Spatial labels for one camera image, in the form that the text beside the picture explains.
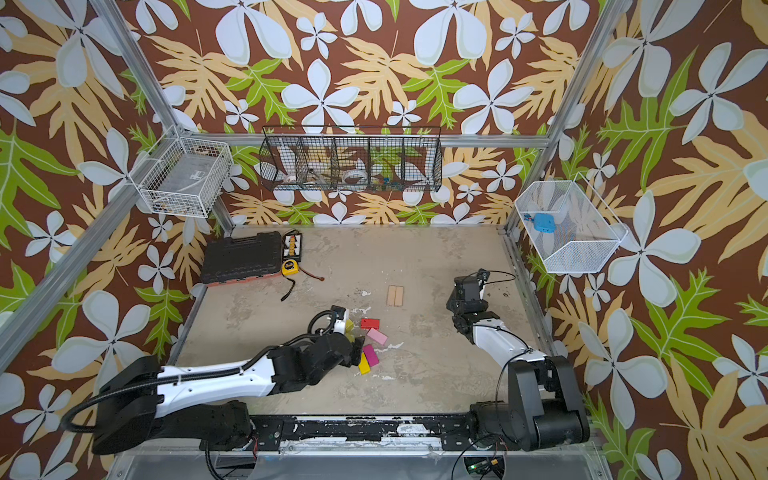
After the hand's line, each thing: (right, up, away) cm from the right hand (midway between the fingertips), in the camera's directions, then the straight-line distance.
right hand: (461, 294), depth 92 cm
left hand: (-33, -9, -12) cm, 36 cm away
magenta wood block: (-28, -17, -6) cm, 33 cm away
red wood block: (-29, -9, +2) cm, 31 cm away
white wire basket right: (+28, +20, -9) cm, 36 cm away
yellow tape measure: (-58, +8, +13) cm, 60 cm away
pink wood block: (-26, -13, -1) cm, 29 cm away
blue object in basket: (+23, +22, -6) cm, 32 cm away
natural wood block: (-22, 0, +9) cm, 23 cm away
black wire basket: (-38, +44, +5) cm, 59 cm away
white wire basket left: (-84, +36, -5) cm, 91 cm away
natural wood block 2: (-19, -1, +7) cm, 20 cm away
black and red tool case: (-76, +11, +14) cm, 78 cm away
